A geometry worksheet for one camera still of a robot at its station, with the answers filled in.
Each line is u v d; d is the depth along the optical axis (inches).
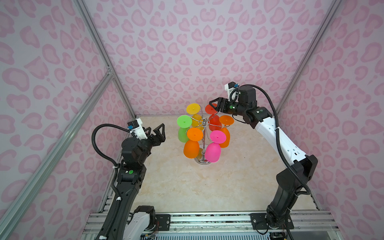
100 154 19.0
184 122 28.3
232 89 26.5
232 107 25.8
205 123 29.0
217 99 26.8
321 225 28.3
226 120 29.5
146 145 23.9
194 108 30.9
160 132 25.2
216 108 26.9
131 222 22.2
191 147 29.2
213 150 28.7
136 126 23.0
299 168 17.4
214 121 32.4
